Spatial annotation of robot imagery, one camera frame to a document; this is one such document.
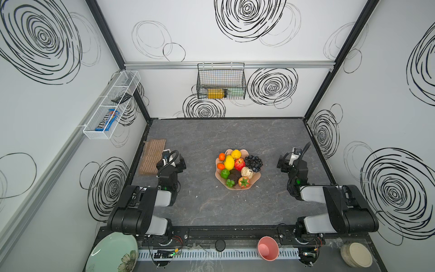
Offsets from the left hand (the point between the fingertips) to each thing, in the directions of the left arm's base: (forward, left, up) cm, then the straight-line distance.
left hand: (173, 155), depth 89 cm
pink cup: (-38, -47, -9) cm, 61 cm away
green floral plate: (-42, +17, -7) cm, 46 cm away
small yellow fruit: (+4, -34, -3) cm, 34 cm away
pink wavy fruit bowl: (-7, -44, -6) cm, 45 cm away
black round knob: (-39, -27, +1) cm, 47 cm away
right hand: (+3, -63, -2) cm, 64 cm away
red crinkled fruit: (-1, -36, -4) cm, 36 cm away
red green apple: (-13, -37, -1) cm, 39 cm away
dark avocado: (-6, -33, -4) cm, 34 cm away
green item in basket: (+25, -32, +23) cm, 47 cm away
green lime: (-8, -28, -3) cm, 29 cm away
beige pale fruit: (-8, -39, -1) cm, 40 cm away
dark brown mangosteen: (-11, -32, -1) cm, 34 cm away
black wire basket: (+40, -24, +19) cm, 51 cm away
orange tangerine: (+2, -26, -2) cm, 26 cm away
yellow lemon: (-1, -30, -4) cm, 31 cm away
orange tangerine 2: (-3, -25, -4) cm, 26 cm away
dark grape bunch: (-3, -43, +1) cm, 43 cm away
